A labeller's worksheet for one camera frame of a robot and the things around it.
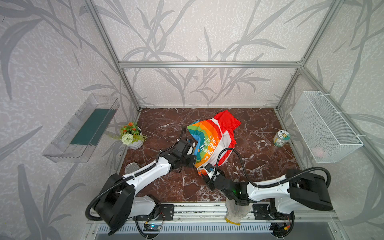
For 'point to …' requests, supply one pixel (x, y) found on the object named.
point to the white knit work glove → (235, 212)
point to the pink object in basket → (318, 151)
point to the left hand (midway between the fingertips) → (197, 156)
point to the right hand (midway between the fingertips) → (205, 166)
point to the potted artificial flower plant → (131, 135)
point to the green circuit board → (154, 227)
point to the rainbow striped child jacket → (216, 140)
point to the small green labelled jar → (281, 138)
